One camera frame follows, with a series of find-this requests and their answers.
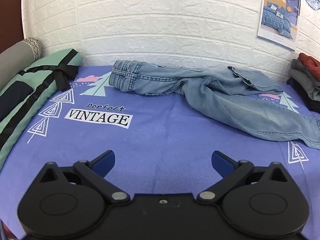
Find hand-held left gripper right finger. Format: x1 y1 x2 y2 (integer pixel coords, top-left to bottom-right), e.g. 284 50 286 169
197 151 292 204

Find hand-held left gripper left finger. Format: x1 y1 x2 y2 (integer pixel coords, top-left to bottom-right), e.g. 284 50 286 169
37 150 131 204

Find light blue denim pants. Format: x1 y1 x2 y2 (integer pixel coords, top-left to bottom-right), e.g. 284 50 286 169
109 60 320 150

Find blue printed bed sheet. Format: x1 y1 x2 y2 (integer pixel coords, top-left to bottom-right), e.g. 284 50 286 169
0 64 320 240

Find black folded cloth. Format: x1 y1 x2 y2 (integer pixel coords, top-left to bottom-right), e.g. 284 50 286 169
287 77 320 113

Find grey folded cloth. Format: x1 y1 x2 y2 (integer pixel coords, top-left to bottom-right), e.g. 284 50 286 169
290 59 320 101

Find rust red folded cloth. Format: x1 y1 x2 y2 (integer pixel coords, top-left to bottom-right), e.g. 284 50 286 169
297 53 320 81

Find grey bolster with patterned end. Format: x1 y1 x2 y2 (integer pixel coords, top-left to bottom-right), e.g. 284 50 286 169
0 37 42 91

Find dark brown headboard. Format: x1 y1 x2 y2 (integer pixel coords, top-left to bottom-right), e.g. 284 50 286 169
0 0 24 54

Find green quilt with black straps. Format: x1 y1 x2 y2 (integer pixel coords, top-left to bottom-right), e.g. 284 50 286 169
0 49 84 171

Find bedding wall poster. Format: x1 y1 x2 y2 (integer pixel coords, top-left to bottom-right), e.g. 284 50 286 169
257 0 301 52

